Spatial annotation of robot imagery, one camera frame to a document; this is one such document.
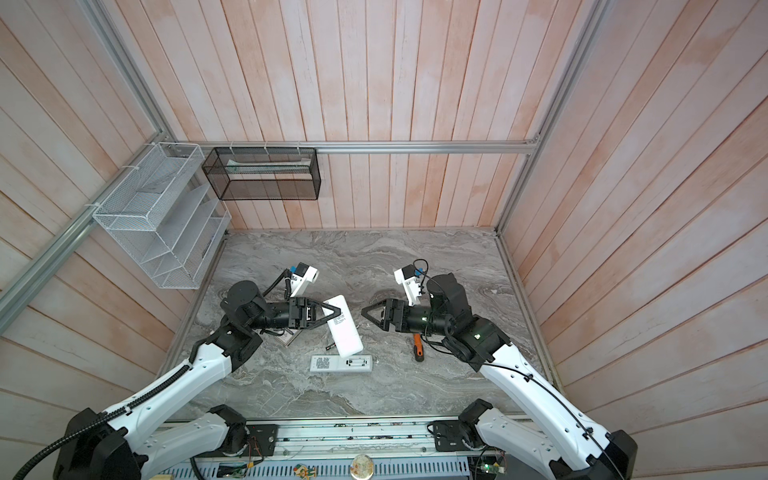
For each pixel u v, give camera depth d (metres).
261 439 0.73
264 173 1.05
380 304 0.60
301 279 0.64
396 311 0.59
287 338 0.90
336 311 0.62
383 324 0.58
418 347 0.88
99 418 0.41
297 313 0.59
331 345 0.89
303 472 0.69
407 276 0.63
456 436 0.73
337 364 0.84
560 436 0.40
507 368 0.45
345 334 0.62
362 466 0.70
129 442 0.40
